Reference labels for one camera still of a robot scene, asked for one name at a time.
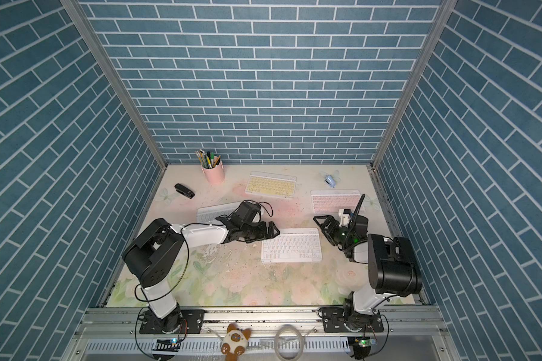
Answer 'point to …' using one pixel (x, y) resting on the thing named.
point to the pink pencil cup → (214, 175)
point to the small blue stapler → (330, 181)
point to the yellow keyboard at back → (271, 184)
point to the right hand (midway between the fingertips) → (320, 224)
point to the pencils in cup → (207, 160)
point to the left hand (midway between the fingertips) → (277, 237)
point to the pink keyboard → (324, 201)
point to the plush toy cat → (235, 341)
